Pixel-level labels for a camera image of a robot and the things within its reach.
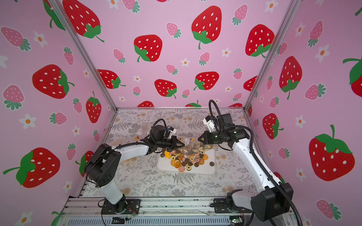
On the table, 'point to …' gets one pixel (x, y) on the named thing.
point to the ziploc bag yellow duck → (142, 132)
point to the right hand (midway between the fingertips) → (197, 140)
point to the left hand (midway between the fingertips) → (185, 145)
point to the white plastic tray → (208, 167)
